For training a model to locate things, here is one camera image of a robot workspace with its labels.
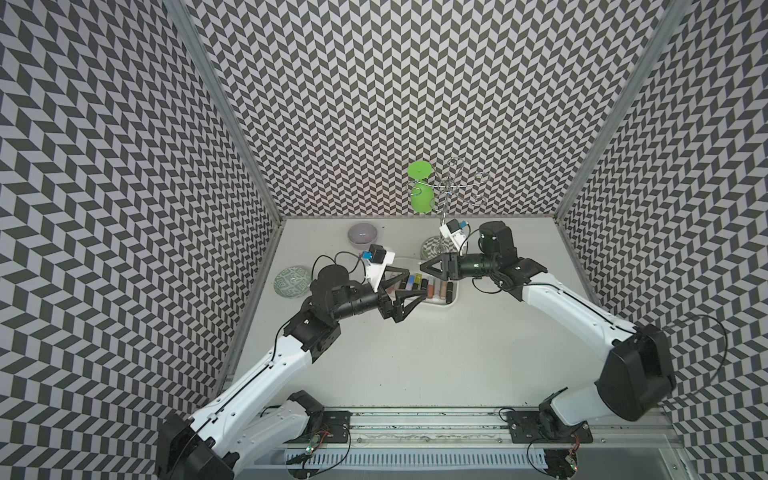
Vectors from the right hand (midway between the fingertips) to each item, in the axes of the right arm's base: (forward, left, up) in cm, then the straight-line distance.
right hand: (426, 272), depth 75 cm
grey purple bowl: (+29, +21, -19) cm, 41 cm away
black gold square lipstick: (+12, +1, -22) cm, 25 cm away
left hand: (-7, +3, +6) cm, 10 cm away
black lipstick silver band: (+7, -9, -22) cm, 25 cm away
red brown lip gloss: (+7, -3, -21) cm, 23 cm away
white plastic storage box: (+5, -5, -24) cm, 25 cm away
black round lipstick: (+10, -1, -22) cm, 24 cm away
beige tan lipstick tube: (+8, -7, -22) cm, 24 cm away
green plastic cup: (+30, -1, 0) cm, 30 cm away
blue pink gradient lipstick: (+10, +3, -22) cm, 24 cm away
